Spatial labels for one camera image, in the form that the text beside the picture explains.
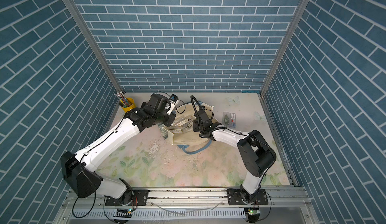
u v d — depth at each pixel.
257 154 0.47
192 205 0.73
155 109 0.57
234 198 0.74
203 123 0.71
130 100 1.05
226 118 1.05
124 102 0.99
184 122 0.96
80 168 0.39
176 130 0.94
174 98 0.68
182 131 0.94
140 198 0.73
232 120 1.02
